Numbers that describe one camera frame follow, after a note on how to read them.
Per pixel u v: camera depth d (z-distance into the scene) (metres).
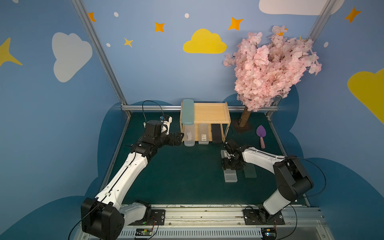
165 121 0.68
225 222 0.74
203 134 1.04
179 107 0.96
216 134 1.04
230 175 0.88
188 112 0.95
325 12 0.71
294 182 0.46
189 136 1.04
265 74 0.73
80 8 0.69
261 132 1.11
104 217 0.37
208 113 0.96
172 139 0.68
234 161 0.79
